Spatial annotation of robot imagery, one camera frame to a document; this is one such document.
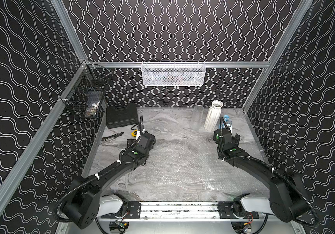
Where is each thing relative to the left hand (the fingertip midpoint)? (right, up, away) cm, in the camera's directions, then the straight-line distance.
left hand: (139, 137), depth 84 cm
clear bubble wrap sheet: (+33, -19, +4) cm, 38 cm away
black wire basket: (-37, +22, +9) cm, 44 cm away
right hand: (+52, +2, +2) cm, 52 cm away
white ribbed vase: (+46, +13, +10) cm, 49 cm away
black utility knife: (-27, -2, +16) cm, 31 cm away
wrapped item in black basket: (-36, +27, +19) cm, 49 cm away
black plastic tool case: (-21, +13, +25) cm, 35 cm away
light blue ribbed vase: (+56, +12, +15) cm, 59 cm away
